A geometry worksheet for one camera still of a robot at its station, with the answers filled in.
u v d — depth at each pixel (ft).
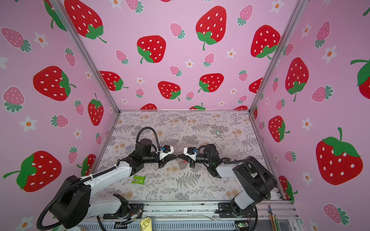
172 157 2.54
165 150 2.18
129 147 3.22
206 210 2.48
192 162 2.39
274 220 2.30
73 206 1.33
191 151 2.17
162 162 2.29
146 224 2.20
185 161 2.46
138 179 2.75
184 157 2.26
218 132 3.52
